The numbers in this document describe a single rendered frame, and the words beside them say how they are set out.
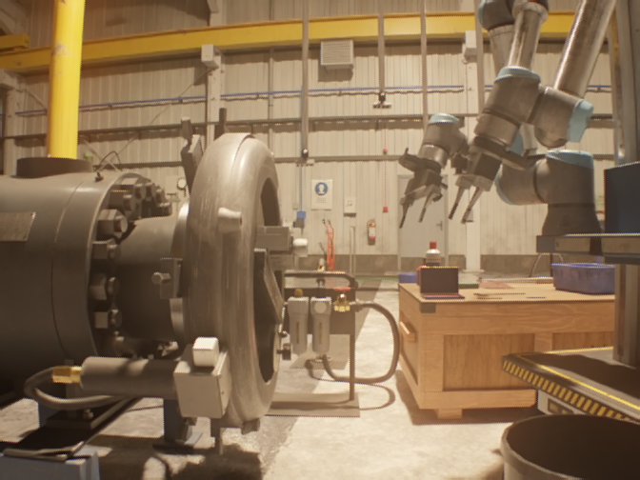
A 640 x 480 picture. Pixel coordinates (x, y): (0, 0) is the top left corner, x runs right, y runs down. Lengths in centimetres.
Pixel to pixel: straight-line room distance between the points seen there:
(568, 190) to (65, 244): 142
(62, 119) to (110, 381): 413
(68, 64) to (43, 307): 405
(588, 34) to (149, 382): 122
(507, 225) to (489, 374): 1023
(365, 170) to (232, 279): 1119
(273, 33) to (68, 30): 796
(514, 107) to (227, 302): 71
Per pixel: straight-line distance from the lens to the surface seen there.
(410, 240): 1194
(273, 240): 120
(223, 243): 103
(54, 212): 131
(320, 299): 214
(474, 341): 210
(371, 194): 1205
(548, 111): 116
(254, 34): 1277
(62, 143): 500
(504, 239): 1222
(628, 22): 189
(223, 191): 107
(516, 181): 183
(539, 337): 216
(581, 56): 135
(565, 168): 173
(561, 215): 172
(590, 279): 237
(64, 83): 512
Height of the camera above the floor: 71
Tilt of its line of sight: level
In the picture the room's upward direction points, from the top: straight up
